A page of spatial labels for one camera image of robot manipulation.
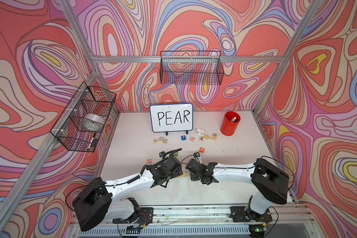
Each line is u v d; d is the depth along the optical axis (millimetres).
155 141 1013
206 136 1038
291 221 745
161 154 773
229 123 1011
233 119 1015
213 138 1034
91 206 407
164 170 630
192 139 1017
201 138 1017
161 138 1022
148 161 917
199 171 671
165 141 1013
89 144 714
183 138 1021
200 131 1044
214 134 1046
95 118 738
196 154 802
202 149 959
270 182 448
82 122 700
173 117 1013
